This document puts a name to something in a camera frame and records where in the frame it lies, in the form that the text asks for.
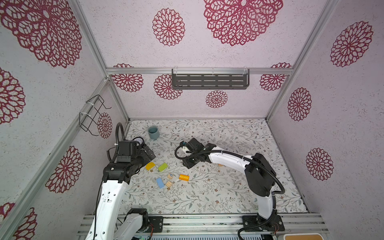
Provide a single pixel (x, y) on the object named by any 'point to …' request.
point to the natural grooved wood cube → (169, 184)
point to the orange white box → (303, 236)
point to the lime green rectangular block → (162, 167)
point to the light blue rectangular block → (160, 182)
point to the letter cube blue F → (170, 176)
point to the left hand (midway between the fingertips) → (146, 159)
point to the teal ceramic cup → (154, 132)
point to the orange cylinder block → (184, 177)
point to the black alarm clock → (139, 139)
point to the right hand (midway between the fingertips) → (185, 160)
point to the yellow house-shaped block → (149, 165)
